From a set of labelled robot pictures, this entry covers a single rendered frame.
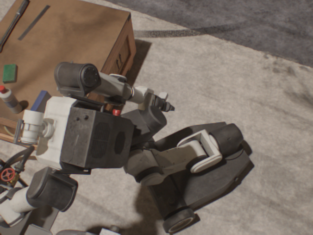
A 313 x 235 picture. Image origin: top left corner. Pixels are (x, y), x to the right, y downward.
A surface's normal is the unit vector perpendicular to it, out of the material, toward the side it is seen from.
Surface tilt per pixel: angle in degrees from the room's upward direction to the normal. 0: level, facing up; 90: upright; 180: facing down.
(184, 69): 0
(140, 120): 9
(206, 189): 0
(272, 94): 0
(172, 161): 20
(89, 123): 36
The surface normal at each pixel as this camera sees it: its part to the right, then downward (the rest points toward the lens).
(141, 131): 0.10, -0.56
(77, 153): -0.56, -0.17
